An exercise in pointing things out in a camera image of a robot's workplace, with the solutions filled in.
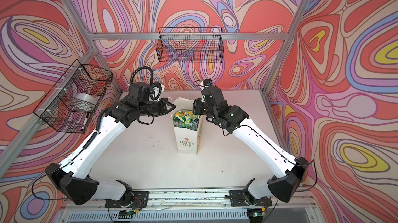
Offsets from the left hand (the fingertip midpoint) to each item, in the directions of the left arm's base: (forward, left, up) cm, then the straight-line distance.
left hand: (177, 105), depth 70 cm
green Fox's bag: (-1, -3, -10) cm, 10 cm away
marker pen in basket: (-6, +44, -7) cm, 45 cm away
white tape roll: (+1, +43, +1) cm, 43 cm away
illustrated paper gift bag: (-9, -4, -17) cm, 20 cm away
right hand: (0, -8, 0) cm, 8 cm away
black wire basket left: (-2, +53, +2) cm, 53 cm away
